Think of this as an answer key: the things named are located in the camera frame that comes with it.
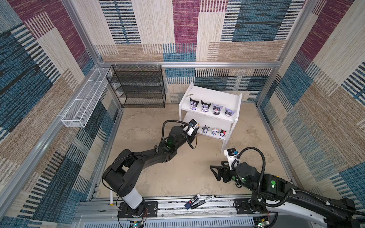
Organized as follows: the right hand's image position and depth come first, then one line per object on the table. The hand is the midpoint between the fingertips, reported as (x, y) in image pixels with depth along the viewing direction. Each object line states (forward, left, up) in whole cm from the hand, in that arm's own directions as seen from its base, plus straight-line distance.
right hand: (216, 168), depth 72 cm
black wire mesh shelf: (+64, +50, +2) cm, 82 cm away
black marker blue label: (-14, +15, -13) cm, 24 cm away
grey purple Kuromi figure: (+20, +4, +5) cm, 21 cm away
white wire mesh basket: (+21, +67, +20) cm, 73 cm away
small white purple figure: (+19, -2, +4) cm, 20 cm away
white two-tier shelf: (+20, +1, +20) cm, 28 cm away
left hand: (+25, +9, +5) cm, 27 cm away
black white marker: (-14, +11, -14) cm, 23 cm away
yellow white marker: (-9, +55, -13) cm, 57 cm away
